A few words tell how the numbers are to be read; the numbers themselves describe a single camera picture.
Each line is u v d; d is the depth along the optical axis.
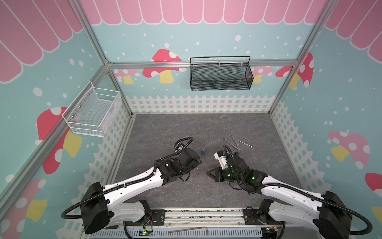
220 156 0.71
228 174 0.66
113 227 0.71
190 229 0.71
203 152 0.99
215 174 0.70
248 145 1.02
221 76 0.94
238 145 1.02
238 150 1.00
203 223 0.74
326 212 0.40
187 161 0.56
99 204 0.40
